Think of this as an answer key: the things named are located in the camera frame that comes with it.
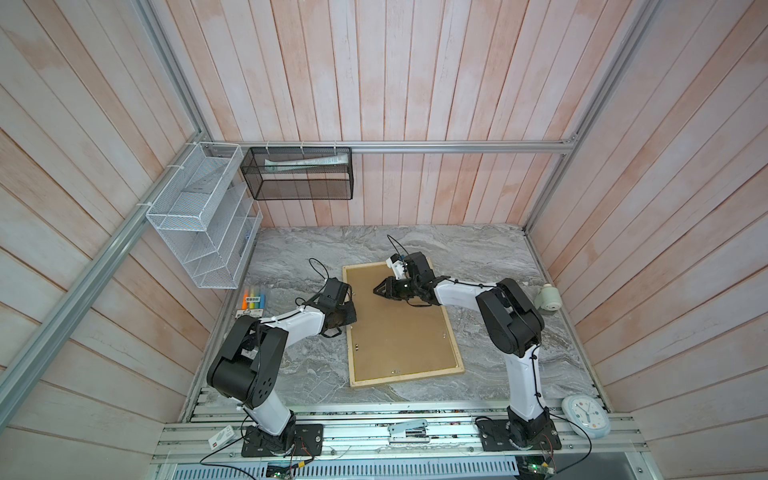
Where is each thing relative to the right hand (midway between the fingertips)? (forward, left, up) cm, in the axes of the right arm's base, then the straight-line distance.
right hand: (374, 291), depth 97 cm
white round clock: (-35, -56, -3) cm, 66 cm away
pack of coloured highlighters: (-4, +41, -3) cm, 41 cm away
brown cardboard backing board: (-14, -5, -3) cm, 16 cm away
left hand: (-8, +7, -4) cm, 12 cm away
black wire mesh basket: (+25, +24, +29) cm, 45 cm away
